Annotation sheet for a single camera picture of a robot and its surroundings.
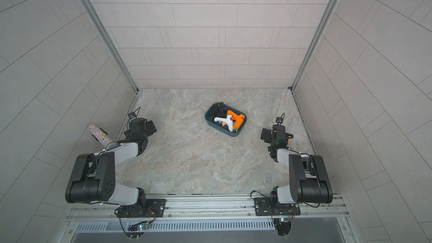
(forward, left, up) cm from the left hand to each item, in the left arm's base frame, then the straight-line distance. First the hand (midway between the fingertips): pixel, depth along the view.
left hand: (145, 122), depth 93 cm
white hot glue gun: (+2, -46, +1) cm, 46 cm away
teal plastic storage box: (+9, -41, +1) cm, 42 cm away
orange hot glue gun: (+2, -53, +2) cm, 53 cm away
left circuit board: (-47, -10, -4) cm, 49 cm away
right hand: (-2, -72, -2) cm, 72 cm away
